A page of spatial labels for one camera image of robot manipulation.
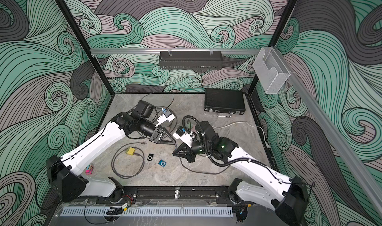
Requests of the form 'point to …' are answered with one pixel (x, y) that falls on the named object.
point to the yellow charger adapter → (130, 151)
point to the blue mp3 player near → (162, 163)
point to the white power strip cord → (249, 124)
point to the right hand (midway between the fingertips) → (173, 155)
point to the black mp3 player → (150, 157)
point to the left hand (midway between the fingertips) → (173, 142)
